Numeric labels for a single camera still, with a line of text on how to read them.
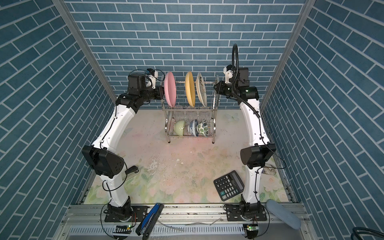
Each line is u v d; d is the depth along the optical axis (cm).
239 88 58
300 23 76
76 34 79
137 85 60
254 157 53
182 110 105
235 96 57
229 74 71
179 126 94
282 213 73
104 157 46
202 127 93
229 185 81
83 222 74
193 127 92
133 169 84
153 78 69
